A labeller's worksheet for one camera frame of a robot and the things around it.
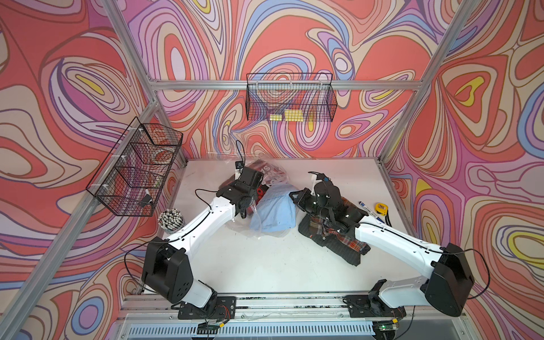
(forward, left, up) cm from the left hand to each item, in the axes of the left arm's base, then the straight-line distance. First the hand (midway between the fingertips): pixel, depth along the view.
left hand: (247, 188), depth 85 cm
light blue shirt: (-10, -11, -1) cm, 15 cm away
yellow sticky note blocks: (+28, -18, +16) cm, 37 cm away
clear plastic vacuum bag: (-8, +2, -16) cm, 17 cm away
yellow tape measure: (+1, -62, -17) cm, 64 cm away
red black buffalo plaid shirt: (+18, -10, -12) cm, 23 cm away
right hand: (-8, -16, +3) cm, 18 cm away
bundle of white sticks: (-14, +27, 0) cm, 30 cm away
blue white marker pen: (+5, -53, -18) cm, 56 cm away
